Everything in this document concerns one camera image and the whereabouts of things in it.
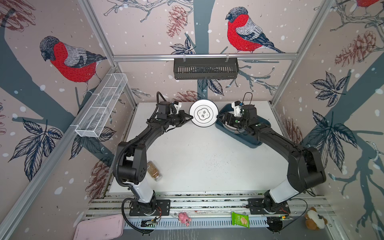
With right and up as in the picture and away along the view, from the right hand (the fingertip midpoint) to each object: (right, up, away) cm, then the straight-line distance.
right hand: (220, 119), depth 86 cm
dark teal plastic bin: (+20, -14, +7) cm, 25 cm away
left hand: (-16, +1, -3) cm, 16 cm away
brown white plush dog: (+41, -47, -19) cm, 65 cm away
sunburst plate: (+13, -8, +17) cm, 23 cm away
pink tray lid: (-56, -50, -18) cm, 78 cm away
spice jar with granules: (-38, -29, -5) cm, 48 cm away
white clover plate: (-9, +4, +1) cm, 10 cm away
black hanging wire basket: (-7, +36, +18) cm, 41 cm away
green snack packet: (+7, -48, -17) cm, 51 cm away
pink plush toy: (-21, -46, -17) cm, 54 cm away
